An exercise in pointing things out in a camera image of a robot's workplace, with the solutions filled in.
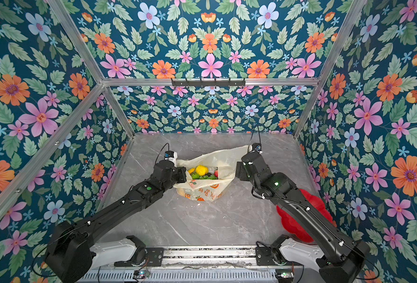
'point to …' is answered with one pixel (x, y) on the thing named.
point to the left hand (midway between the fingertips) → (189, 167)
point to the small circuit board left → (141, 274)
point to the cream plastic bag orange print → (210, 190)
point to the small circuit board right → (284, 273)
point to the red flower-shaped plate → (293, 223)
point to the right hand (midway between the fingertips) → (249, 163)
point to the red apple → (216, 173)
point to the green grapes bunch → (199, 177)
